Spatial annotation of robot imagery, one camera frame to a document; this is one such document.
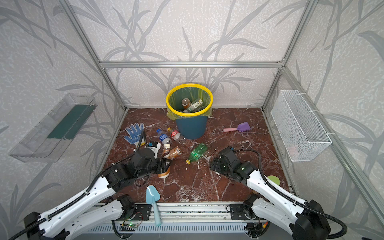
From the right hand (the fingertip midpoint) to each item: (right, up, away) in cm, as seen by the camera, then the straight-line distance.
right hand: (214, 161), depth 82 cm
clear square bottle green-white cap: (-12, +32, +11) cm, 36 cm away
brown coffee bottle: (-24, +3, +7) cm, 25 cm away
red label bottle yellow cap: (-25, +13, +18) cm, 33 cm away
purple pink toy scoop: (+23, +18, +27) cm, 39 cm away
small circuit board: (-43, -29, -10) cm, 53 cm away
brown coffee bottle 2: (-25, +9, -8) cm, 27 cm away
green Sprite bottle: (-7, +5, +10) cm, 13 cm away
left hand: (-23, +4, -8) cm, 24 cm away
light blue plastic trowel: (-33, -17, -3) cm, 37 cm away
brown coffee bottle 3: (-18, +34, +15) cm, 41 cm away
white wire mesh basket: (+35, +16, -20) cm, 44 cm away
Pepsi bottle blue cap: (-32, +12, +15) cm, 37 cm away
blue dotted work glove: (-53, +11, +20) cm, 58 cm away
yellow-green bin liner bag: (-13, +41, +15) cm, 45 cm away
